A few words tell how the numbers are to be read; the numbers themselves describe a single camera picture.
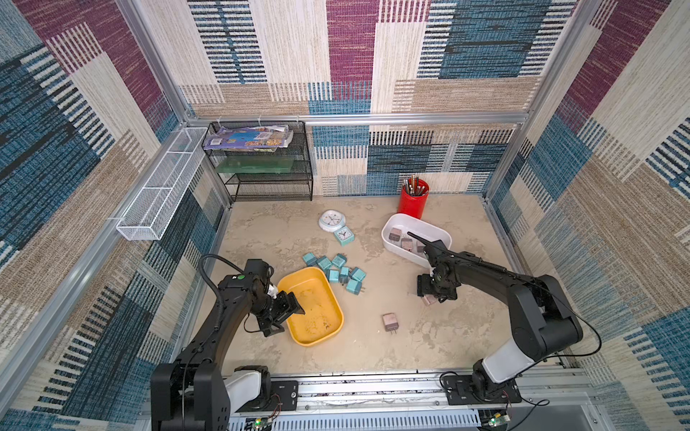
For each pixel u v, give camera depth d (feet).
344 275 3.07
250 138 2.71
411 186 3.34
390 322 2.77
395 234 3.42
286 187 3.92
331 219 3.62
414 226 3.51
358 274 3.10
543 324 1.50
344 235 3.45
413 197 3.34
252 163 3.19
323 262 3.23
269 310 2.24
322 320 2.85
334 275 3.08
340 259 3.24
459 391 2.40
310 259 3.26
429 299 2.89
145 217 2.30
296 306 2.35
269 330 2.39
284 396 2.40
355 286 3.01
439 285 2.59
